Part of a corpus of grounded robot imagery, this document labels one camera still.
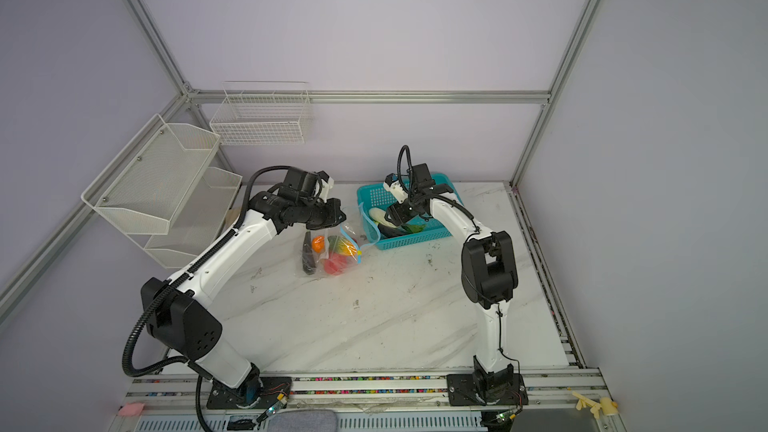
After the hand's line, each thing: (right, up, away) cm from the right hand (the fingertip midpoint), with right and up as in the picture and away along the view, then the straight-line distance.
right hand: (392, 209), depth 95 cm
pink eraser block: (-63, -48, -25) cm, 83 cm away
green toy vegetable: (-15, -11, -11) cm, 21 cm away
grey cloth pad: (-21, -49, -27) cm, 60 cm away
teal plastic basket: (-6, +5, +16) cm, 17 cm away
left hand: (-13, -2, -15) cm, 20 cm away
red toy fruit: (-17, -16, -10) cm, 25 cm away
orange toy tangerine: (-25, -11, +3) cm, 27 cm away
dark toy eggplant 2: (-3, -7, +6) cm, 10 cm away
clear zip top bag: (-19, -13, -8) cm, 24 cm away
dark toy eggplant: (-27, -16, -2) cm, 31 cm away
